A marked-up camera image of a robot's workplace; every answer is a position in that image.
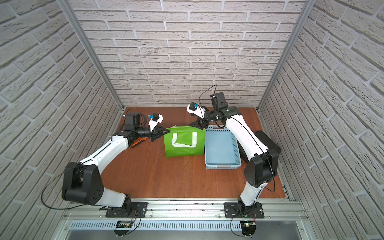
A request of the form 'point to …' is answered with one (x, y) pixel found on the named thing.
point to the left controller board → (122, 227)
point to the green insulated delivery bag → (184, 141)
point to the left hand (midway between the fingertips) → (170, 128)
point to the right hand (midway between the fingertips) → (194, 117)
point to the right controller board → (248, 227)
